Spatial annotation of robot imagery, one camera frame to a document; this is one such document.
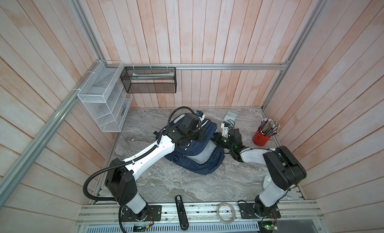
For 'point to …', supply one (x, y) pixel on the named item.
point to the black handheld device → (184, 223)
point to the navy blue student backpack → (204, 158)
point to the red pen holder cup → (260, 139)
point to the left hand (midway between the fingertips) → (204, 135)
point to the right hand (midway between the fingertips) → (207, 134)
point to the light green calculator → (230, 117)
